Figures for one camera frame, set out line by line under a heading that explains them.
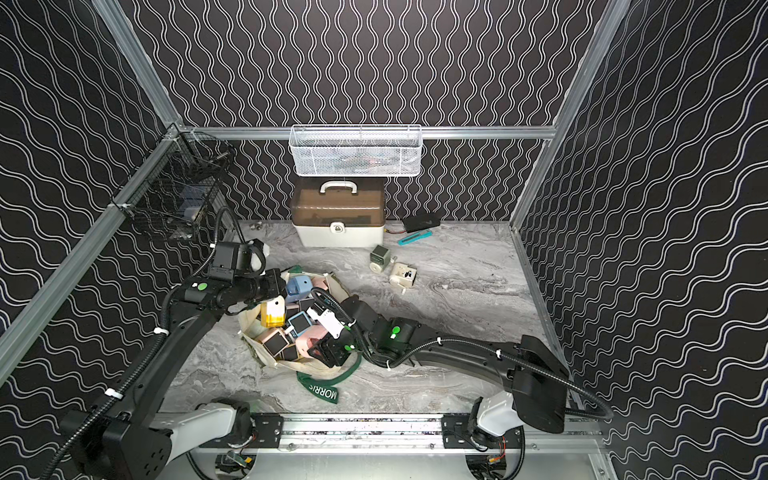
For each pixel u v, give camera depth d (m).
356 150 1.26
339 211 1.13
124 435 0.37
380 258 1.00
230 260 0.57
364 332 0.55
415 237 1.16
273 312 0.77
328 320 0.63
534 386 0.41
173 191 0.92
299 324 0.79
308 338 0.69
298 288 0.85
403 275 1.00
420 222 1.18
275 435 0.73
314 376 0.75
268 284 0.68
